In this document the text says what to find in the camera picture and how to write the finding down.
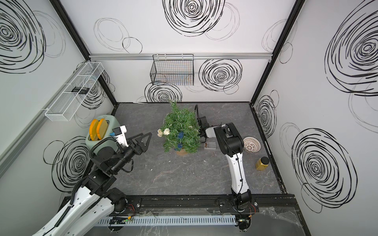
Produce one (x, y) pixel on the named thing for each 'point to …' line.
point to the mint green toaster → (113, 123)
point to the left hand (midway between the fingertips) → (147, 134)
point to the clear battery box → (209, 145)
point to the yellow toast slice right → (102, 128)
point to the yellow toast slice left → (93, 129)
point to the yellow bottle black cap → (262, 163)
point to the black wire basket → (173, 70)
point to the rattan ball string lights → (166, 132)
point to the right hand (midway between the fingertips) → (181, 139)
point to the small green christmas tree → (184, 135)
